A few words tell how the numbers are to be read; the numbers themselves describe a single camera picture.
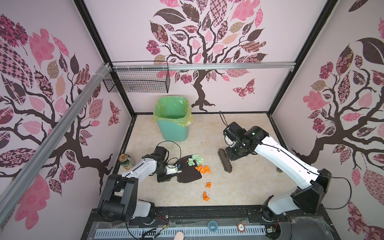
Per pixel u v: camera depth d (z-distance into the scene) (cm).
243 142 51
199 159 92
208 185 83
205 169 89
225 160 84
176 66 92
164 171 78
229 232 70
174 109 101
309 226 71
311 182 40
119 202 42
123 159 83
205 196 79
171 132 100
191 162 90
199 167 89
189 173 87
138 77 95
